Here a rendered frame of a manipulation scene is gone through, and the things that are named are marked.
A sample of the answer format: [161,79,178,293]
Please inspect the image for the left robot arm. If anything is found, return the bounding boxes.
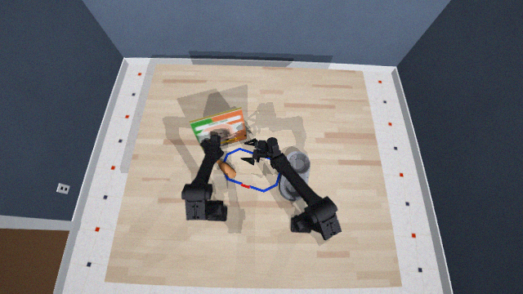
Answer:
[181,136,227,221]

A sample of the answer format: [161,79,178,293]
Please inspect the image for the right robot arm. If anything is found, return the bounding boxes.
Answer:
[254,137,342,241]

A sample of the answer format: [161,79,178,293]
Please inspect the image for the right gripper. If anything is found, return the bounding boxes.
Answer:
[241,138,260,165]

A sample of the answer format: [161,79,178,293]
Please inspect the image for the orange and green puppy food bag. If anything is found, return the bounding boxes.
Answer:
[190,107,247,147]

